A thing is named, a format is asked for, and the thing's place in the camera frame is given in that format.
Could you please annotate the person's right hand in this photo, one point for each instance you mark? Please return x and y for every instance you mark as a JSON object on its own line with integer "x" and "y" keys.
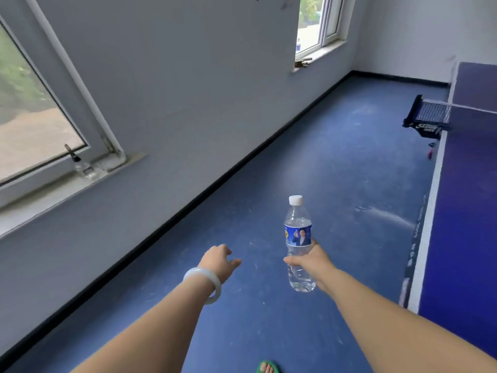
{"x": 316, "y": 266}

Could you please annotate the person's left hand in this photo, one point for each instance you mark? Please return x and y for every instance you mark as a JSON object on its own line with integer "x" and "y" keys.
{"x": 219, "y": 264}

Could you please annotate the person's left forearm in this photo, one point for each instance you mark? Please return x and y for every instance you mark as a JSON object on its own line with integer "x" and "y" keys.
{"x": 147, "y": 334}

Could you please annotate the person's right forearm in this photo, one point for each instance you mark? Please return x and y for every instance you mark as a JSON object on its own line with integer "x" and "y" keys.
{"x": 400, "y": 330}

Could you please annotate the person's left foot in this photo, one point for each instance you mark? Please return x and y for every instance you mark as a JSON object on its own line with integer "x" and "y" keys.
{"x": 267, "y": 369}

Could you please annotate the white jade bangle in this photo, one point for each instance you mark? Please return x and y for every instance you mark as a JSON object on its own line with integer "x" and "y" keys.
{"x": 200, "y": 271}

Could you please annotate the green left slipper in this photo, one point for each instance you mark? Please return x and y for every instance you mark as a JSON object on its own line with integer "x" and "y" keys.
{"x": 276, "y": 368}

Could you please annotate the blue table tennis table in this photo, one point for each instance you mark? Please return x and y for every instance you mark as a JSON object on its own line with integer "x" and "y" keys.
{"x": 466, "y": 209}

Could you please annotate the white window sill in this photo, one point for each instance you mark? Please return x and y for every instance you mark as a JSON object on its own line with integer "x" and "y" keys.
{"x": 46, "y": 198}
{"x": 322, "y": 52}

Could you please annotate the blue table net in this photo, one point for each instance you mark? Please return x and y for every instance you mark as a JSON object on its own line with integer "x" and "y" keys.
{"x": 433, "y": 112}

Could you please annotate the white framed window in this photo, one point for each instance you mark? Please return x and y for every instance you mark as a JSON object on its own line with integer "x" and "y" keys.
{"x": 66, "y": 81}
{"x": 330, "y": 19}

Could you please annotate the green trees outside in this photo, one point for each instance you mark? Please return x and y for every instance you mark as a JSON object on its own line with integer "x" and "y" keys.
{"x": 15, "y": 73}

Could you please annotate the black net post clamp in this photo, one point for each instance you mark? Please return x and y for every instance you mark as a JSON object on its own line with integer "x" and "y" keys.
{"x": 412, "y": 112}

